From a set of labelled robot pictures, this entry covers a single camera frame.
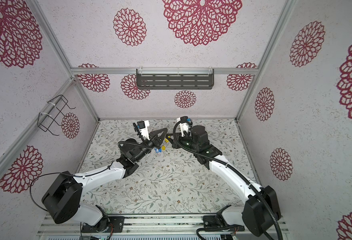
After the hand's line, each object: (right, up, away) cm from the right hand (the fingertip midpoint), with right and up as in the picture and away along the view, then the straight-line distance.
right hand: (165, 134), depth 72 cm
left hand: (+1, +1, +1) cm, 2 cm away
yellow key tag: (-1, -6, -3) cm, 7 cm away
